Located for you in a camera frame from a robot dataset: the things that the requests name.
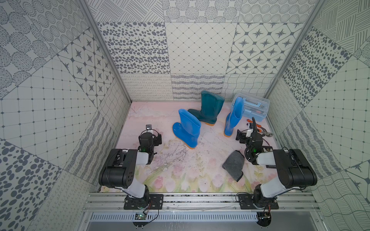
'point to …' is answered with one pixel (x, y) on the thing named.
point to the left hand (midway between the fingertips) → (155, 133)
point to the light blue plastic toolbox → (256, 108)
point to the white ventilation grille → (171, 217)
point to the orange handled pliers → (263, 130)
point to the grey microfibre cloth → (233, 164)
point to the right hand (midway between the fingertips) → (245, 132)
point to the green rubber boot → (211, 105)
